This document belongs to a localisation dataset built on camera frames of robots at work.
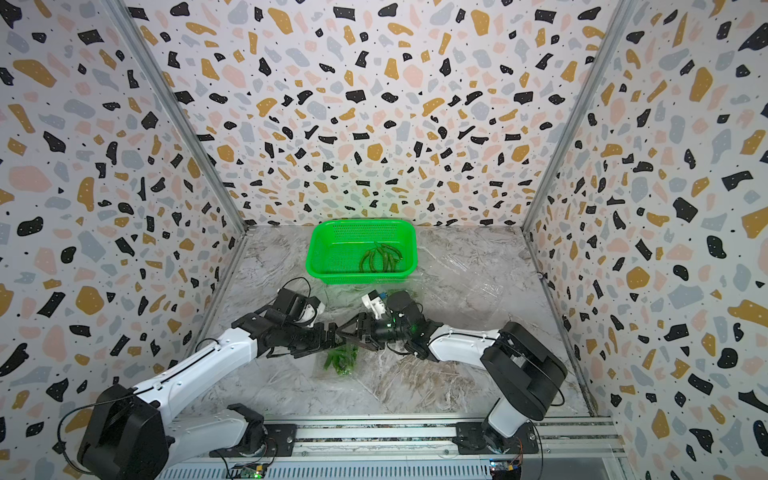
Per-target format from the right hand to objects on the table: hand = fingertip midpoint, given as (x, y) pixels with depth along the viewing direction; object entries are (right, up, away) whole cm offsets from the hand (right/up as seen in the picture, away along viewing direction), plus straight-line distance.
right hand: (342, 339), depth 75 cm
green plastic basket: (-6, +22, +39) cm, 45 cm away
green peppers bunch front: (+7, +19, +36) cm, 42 cm away
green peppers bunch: (-2, -8, +9) cm, 12 cm away
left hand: (-2, -3, +6) cm, 7 cm away
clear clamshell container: (+5, -11, +11) cm, 16 cm away
